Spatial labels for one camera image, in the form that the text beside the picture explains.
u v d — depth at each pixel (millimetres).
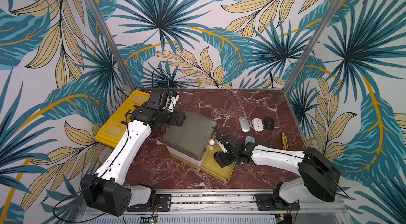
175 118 667
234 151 662
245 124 1006
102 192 369
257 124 987
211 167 837
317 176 432
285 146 910
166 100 607
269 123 987
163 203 732
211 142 744
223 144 679
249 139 921
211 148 797
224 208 734
